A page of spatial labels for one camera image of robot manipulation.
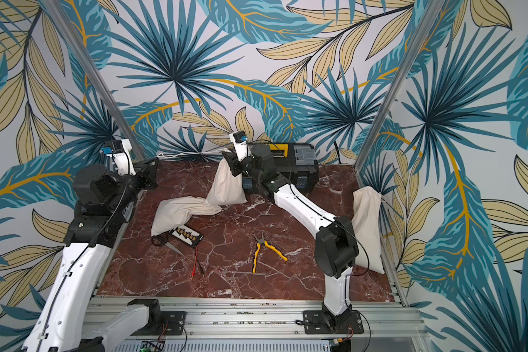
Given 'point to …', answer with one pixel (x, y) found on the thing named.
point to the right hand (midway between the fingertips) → (205, 160)
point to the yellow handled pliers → (262, 241)
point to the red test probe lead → (193, 270)
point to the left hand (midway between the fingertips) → (156, 162)
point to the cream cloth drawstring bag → (228, 188)
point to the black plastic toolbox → (298, 162)
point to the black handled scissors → (160, 240)
